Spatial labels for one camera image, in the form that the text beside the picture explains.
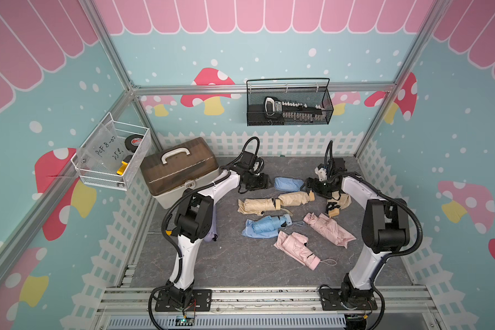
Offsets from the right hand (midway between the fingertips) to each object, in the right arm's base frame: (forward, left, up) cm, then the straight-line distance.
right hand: (308, 189), depth 96 cm
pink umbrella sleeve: (-19, -6, -2) cm, 20 cm away
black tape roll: (+5, +73, +27) cm, 78 cm away
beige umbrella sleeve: (-4, -17, -4) cm, 17 cm away
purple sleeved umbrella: (-20, +44, -4) cm, 48 cm away
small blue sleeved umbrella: (+6, +9, -4) cm, 11 cm away
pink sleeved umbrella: (-25, +9, -3) cm, 27 cm away
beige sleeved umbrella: (-2, +6, -4) cm, 7 cm away
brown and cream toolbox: (-1, +62, +14) cm, 63 cm away
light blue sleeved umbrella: (-16, +20, -4) cm, 26 cm away
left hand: (0, +19, +2) cm, 20 cm away
